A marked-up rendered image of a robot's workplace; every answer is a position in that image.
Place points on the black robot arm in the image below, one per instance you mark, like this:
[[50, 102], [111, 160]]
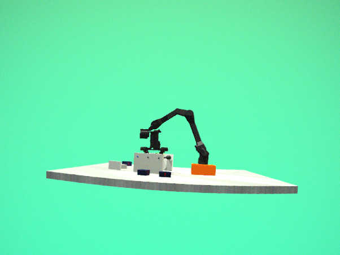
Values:
[[189, 115]]

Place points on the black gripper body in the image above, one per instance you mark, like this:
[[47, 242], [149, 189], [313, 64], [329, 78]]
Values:
[[154, 144]]

